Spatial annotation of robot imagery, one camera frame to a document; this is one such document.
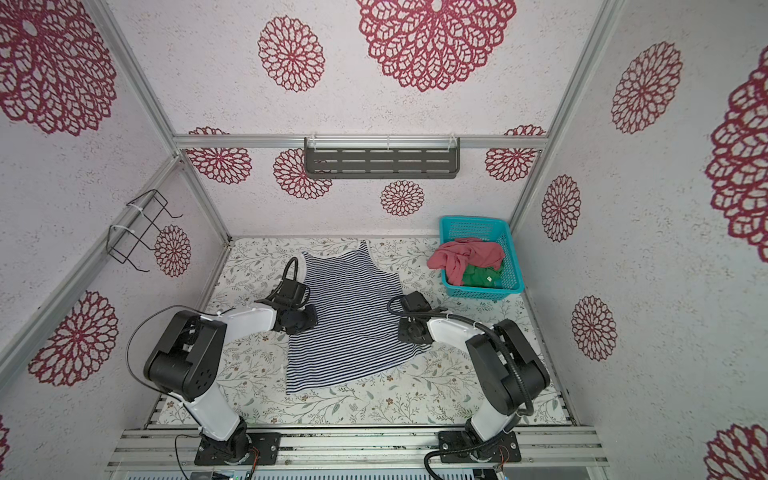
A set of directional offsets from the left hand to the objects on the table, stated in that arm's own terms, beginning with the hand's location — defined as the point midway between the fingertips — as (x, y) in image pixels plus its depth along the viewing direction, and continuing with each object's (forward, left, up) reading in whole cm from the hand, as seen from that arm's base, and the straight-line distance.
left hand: (316, 328), depth 97 cm
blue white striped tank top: (-1, -13, 0) cm, 13 cm away
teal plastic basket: (+37, -65, +8) cm, 76 cm away
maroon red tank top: (+17, -45, +15) cm, 50 cm away
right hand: (-2, -29, +1) cm, 29 cm away
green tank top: (+15, -56, +6) cm, 58 cm away
